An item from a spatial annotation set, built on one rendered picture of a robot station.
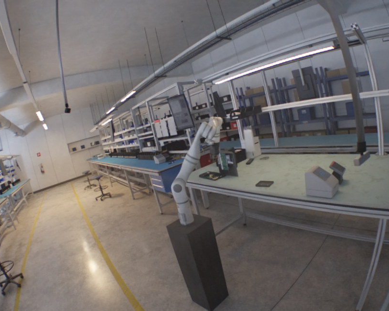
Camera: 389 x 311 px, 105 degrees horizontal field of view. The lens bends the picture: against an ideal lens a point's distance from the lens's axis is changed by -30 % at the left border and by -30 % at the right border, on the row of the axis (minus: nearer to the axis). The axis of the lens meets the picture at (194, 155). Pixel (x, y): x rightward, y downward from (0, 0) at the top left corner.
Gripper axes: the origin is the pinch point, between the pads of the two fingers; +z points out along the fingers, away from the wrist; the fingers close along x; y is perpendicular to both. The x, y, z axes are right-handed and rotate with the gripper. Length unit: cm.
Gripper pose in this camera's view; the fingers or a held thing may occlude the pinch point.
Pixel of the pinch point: (212, 161)
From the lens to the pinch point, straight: 180.0
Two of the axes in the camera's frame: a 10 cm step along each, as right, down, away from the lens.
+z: 0.1, 8.8, 4.7
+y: 8.1, -2.8, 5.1
